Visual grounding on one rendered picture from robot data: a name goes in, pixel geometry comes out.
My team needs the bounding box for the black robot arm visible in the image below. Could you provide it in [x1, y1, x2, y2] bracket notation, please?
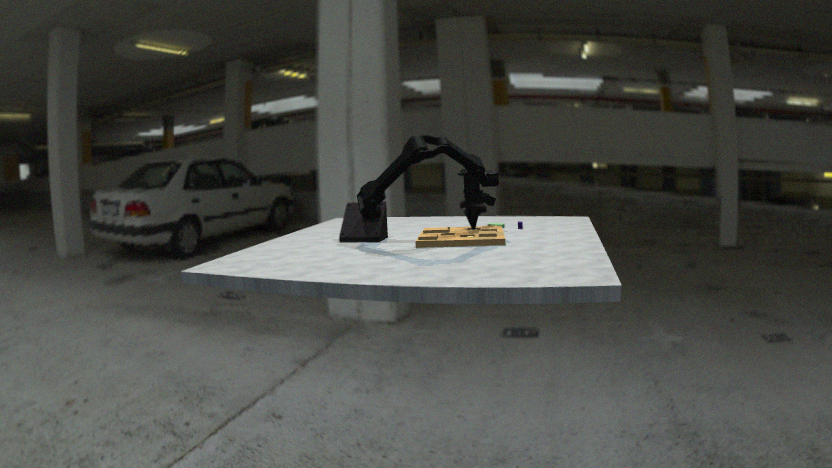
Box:
[357, 135, 499, 222]

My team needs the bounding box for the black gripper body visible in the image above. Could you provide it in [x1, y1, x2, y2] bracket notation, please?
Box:
[461, 187, 487, 213]

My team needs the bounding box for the tan board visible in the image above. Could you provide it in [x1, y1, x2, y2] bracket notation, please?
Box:
[415, 224, 505, 248]

